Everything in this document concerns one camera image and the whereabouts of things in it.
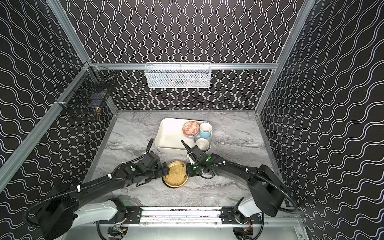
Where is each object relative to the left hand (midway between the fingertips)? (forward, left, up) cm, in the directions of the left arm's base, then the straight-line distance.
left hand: (166, 170), depth 83 cm
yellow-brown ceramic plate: (-1, -6, -5) cm, 8 cm away
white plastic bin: (+29, +3, -6) cm, 30 cm away
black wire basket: (+42, +53, +23) cm, 72 cm away
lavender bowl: (+24, -13, -1) cm, 28 cm away
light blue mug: (+29, -22, +1) cm, 36 cm away
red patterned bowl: (+32, -12, -2) cm, 34 cm away
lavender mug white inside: (+20, -20, -2) cm, 29 cm away
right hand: (0, -12, -2) cm, 12 cm away
